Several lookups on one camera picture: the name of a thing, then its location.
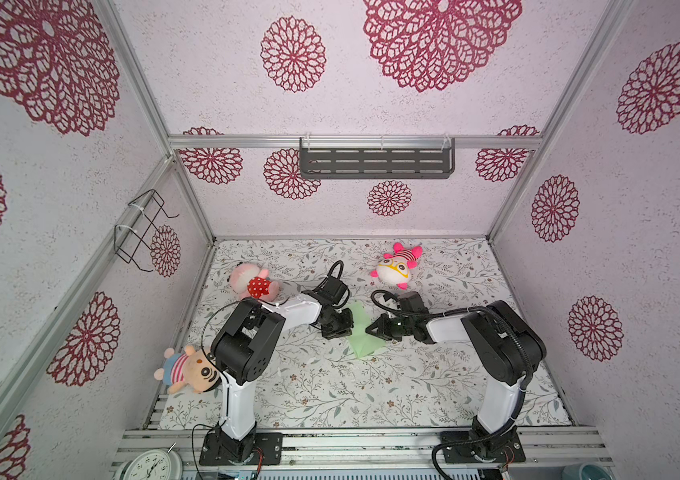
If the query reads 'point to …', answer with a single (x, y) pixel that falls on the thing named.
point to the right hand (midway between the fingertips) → (365, 327)
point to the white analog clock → (155, 464)
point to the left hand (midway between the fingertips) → (350, 337)
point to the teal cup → (586, 471)
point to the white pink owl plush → (395, 269)
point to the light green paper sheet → (363, 342)
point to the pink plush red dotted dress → (251, 282)
